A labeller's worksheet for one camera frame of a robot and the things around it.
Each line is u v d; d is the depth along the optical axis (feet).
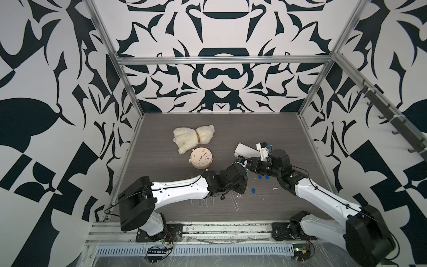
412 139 1.79
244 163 2.33
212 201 2.71
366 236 1.32
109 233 2.49
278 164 2.08
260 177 3.00
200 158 3.13
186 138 3.11
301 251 2.34
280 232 2.42
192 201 1.67
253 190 2.86
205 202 2.72
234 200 2.72
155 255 2.35
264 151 2.49
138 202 1.38
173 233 2.43
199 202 2.68
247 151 3.17
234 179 1.91
